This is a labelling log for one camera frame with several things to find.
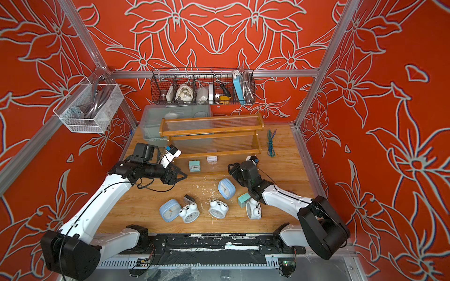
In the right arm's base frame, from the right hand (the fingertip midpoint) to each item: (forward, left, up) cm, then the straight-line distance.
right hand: (225, 168), depth 85 cm
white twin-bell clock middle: (-19, +3, -4) cm, 19 cm away
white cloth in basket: (+32, +22, +21) cm, 44 cm away
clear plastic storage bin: (+31, +44, +6) cm, 54 cm away
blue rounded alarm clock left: (-19, +25, -5) cm, 32 cm away
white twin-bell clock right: (-19, -13, -3) cm, 23 cm away
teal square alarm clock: (+4, +17, -5) cm, 18 cm away
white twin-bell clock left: (-21, +15, -4) cm, 26 cm away
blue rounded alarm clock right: (-9, -1, -4) cm, 10 cm away
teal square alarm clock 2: (-13, -8, -7) cm, 17 cm away
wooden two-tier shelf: (+19, +4, +2) cm, 20 cm away
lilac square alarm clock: (+11, +7, -8) cm, 15 cm away
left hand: (-7, +19, +8) cm, 22 cm away
